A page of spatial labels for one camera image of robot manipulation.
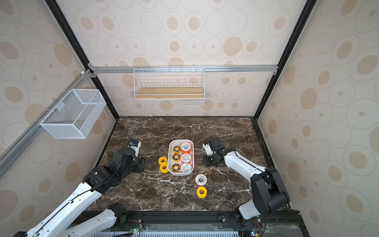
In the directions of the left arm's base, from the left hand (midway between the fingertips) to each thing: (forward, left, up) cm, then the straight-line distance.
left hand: (145, 157), depth 73 cm
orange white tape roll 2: (+11, -19, -20) cm, 29 cm away
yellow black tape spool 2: (+11, -13, -20) cm, 26 cm away
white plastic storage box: (+19, -9, -15) cm, 26 cm away
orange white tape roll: (+17, -19, -17) cm, 31 cm away
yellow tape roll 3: (-10, -29, -20) cm, 37 cm away
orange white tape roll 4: (-3, -29, -20) cm, 35 cm away
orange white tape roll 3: (+4, -20, -20) cm, 28 cm away
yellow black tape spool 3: (+4, -13, -21) cm, 25 cm away
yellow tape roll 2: (+3, -6, -20) cm, 21 cm away
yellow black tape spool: (+17, -13, -20) cm, 30 cm away
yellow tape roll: (+9, -4, -20) cm, 23 cm away
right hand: (+5, -30, -15) cm, 34 cm away
